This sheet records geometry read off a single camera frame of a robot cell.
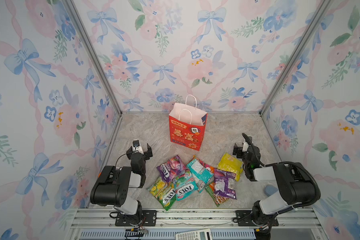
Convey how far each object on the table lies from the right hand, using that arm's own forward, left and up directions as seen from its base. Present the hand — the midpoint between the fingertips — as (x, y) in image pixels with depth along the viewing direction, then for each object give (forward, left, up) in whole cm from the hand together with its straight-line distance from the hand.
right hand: (243, 143), depth 94 cm
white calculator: (-47, +30, -5) cm, 56 cm away
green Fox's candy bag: (-29, +47, -4) cm, 56 cm away
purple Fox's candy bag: (-16, +44, -1) cm, 47 cm away
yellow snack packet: (-12, +10, -4) cm, 16 cm away
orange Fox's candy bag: (-13, +25, -4) cm, 28 cm away
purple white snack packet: (-24, +15, -4) cm, 28 cm away
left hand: (-4, +64, +4) cm, 64 cm away
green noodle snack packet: (-31, +19, -7) cm, 37 cm away
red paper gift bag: (-1, +36, +19) cm, 40 cm away
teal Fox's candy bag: (-26, +37, -2) cm, 45 cm away
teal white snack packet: (-19, +27, -2) cm, 33 cm away
